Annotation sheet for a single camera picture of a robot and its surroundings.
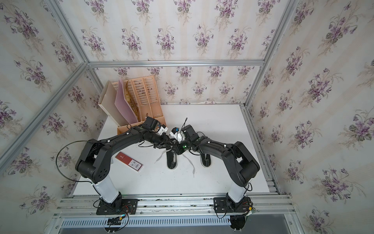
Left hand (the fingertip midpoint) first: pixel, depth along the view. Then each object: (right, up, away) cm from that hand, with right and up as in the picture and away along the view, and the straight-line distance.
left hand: (173, 145), depth 85 cm
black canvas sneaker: (+19, -9, 0) cm, 21 cm away
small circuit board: (-28, -35, -14) cm, 47 cm away
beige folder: (-37, +25, -4) cm, 45 cm away
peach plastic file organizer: (-25, +37, +26) cm, 52 cm away
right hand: (0, -2, +2) cm, 3 cm away
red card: (-27, -10, +2) cm, 29 cm away
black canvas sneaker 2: (-2, -9, +3) cm, 9 cm away
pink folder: (-34, +24, +7) cm, 42 cm away
